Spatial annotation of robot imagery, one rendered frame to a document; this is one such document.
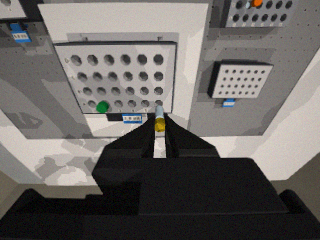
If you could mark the grey tube rack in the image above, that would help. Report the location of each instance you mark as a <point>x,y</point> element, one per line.
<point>281,12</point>

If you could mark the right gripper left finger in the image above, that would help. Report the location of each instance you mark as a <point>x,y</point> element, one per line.
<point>138,142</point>

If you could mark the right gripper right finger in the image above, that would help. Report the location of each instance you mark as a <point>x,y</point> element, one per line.
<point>181,143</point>

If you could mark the grey flat rectangular mat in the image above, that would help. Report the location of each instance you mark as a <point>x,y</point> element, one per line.
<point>36,97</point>

